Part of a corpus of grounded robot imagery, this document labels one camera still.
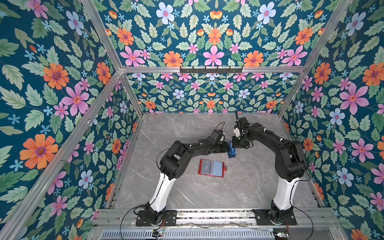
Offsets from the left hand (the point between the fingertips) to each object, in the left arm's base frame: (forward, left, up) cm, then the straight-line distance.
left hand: (231, 145), depth 95 cm
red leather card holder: (-12, +14, -5) cm, 19 cm away
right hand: (+1, -2, 0) cm, 2 cm away
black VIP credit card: (-11, +18, -4) cm, 21 cm away
